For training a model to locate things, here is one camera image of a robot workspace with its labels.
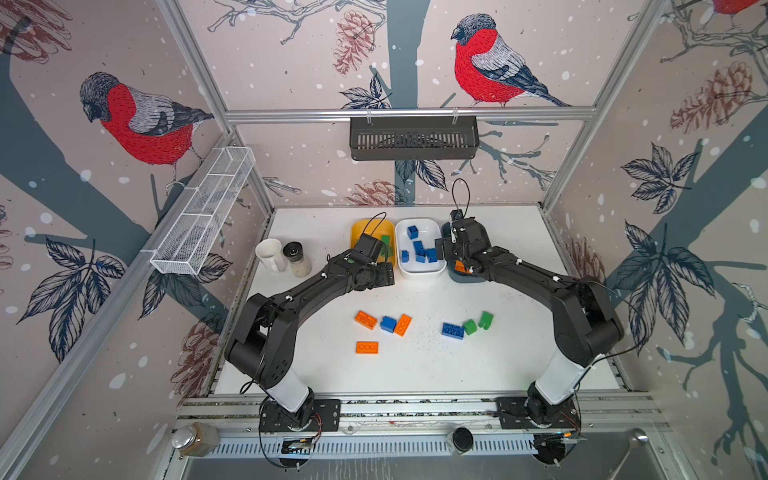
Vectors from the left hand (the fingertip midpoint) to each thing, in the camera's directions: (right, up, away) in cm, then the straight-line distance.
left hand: (383, 276), depth 89 cm
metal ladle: (+60, -35, -20) cm, 72 cm away
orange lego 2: (-5, -20, -4) cm, 21 cm away
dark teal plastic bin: (+23, -1, +7) cm, 24 cm away
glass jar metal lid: (-42, -30, -26) cm, 58 cm away
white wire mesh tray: (-47, +12, -17) cm, 52 cm away
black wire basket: (+11, +47, +18) cm, 51 cm away
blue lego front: (+21, -16, -1) cm, 26 cm away
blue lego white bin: (+11, +13, +21) cm, 27 cm away
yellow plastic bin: (0, +13, +20) cm, 24 cm away
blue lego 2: (+12, +8, +18) cm, 23 cm away
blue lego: (+1, -14, -1) cm, 14 cm away
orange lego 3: (+6, -15, 0) cm, 16 cm away
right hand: (+22, +10, +6) cm, 25 cm away
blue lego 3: (+7, +5, +15) cm, 17 cm away
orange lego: (-6, -13, +1) cm, 15 cm away
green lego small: (+26, -15, -1) cm, 30 cm away
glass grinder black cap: (-29, +7, +6) cm, 31 cm away
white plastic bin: (+11, +10, +21) cm, 26 cm away
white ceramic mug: (-39, +7, +10) cm, 40 cm away
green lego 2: (+1, +10, +24) cm, 26 cm away
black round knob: (+18, -31, -26) cm, 44 cm away
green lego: (+31, -13, -1) cm, 33 cm away
